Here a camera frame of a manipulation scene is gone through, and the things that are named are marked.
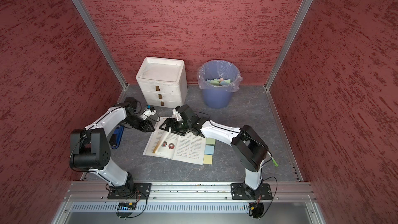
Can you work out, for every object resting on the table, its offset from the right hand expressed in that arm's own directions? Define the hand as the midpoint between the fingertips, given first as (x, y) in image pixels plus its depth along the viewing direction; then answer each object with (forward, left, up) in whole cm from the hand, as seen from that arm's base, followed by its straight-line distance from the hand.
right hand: (165, 132), depth 80 cm
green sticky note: (0, -24, -13) cm, 27 cm away
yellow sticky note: (-10, -23, -15) cm, 29 cm away
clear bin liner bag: (+42, -31, +7) cm, 52 cm away
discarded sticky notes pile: (+37, -32, 0) cm, 49 cm away
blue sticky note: (-4, -23, -14) cm, 27 cm away
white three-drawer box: (+28, +3, +11) cm, 30 cm away
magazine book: (-4, -11, -13) cm, 17 cm away
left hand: (+4, +11, -6) cm, 13 cm away
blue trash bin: (+27, -31, -3) cm, 41 cm away
